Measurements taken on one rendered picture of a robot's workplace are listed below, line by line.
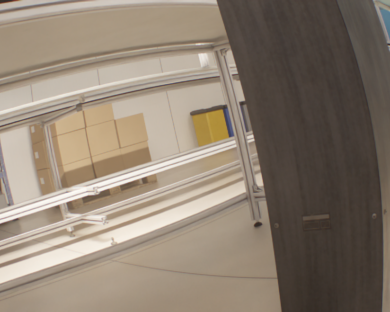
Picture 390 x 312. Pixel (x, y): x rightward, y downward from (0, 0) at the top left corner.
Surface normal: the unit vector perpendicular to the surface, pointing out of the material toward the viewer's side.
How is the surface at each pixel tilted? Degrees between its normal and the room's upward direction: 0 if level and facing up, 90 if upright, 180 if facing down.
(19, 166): 90
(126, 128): 90
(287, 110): 90
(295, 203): 90
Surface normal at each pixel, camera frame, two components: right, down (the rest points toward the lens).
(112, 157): 0.70, -0.10
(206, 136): -0.67, 0.22
